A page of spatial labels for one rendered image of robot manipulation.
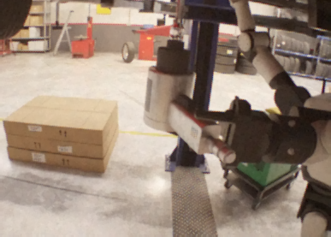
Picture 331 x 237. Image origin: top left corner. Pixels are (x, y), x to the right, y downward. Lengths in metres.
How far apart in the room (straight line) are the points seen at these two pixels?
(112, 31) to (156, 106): 9.47
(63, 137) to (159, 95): 1.95
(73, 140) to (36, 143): 0.42
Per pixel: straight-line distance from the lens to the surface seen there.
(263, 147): 0.41
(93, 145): 2.29
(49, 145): 2.47
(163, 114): 0.46
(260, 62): 0.97
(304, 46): 10.23
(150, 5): 1.62
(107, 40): 9.97
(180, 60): 0.45
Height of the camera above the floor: 1.41
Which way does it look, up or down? 21 degrees down
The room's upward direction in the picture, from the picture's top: 5 degrees clockwise
